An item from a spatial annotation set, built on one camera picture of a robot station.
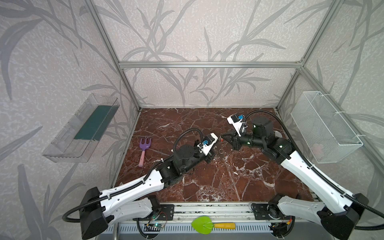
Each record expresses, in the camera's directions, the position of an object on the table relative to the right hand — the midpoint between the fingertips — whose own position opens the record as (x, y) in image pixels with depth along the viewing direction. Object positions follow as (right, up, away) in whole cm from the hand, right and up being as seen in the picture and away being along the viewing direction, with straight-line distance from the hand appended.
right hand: (222, 131), depth 68 cm
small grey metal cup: (+40, -4, +28) cm, 49 cm away
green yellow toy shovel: (-9, -44, +1) cm, 45 cm away
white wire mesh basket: (+44, -1, -6) cm, 45 cm away
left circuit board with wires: (-30, -43, +3) cm, 53 cm away
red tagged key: (0, -4, +1) cm, 4 cm away
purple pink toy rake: (-48, -12, +29) cm, 58 cm away
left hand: (-2, -2, -3) cm, 4 cm away
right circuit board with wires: (+28, -47, +2) cm, 54 cm away
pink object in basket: (+48, -10, +4) cm, 49 cm away
